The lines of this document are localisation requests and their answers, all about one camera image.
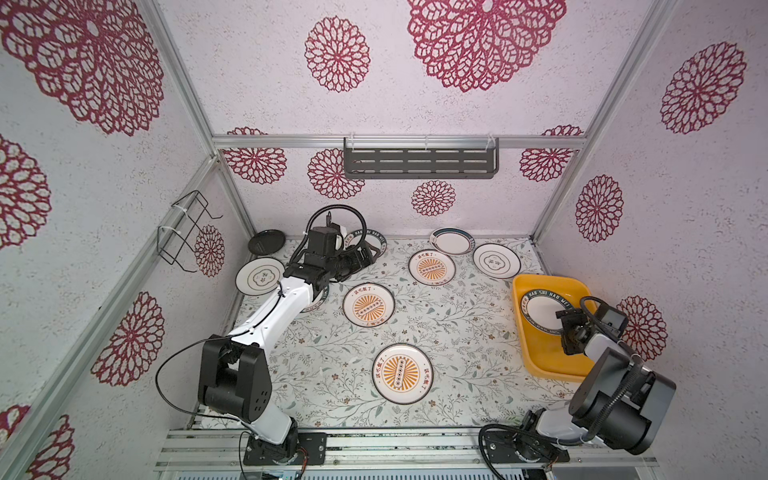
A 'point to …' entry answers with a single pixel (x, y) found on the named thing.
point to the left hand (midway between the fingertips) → (369, 261)
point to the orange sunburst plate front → (402, 373)
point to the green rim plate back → (373, 238)
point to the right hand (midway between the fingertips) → (567, 317)
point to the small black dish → (266, 242)
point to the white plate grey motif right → (497, 260)
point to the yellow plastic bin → (545, 353)
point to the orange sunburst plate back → (431, 267)
